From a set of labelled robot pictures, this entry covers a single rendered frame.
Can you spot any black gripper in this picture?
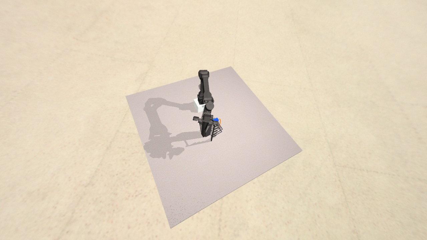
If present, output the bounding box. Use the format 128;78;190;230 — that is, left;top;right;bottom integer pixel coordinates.
193;111;219;133

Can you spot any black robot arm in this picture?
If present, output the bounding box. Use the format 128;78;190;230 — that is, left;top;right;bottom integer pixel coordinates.
197;70;214;121

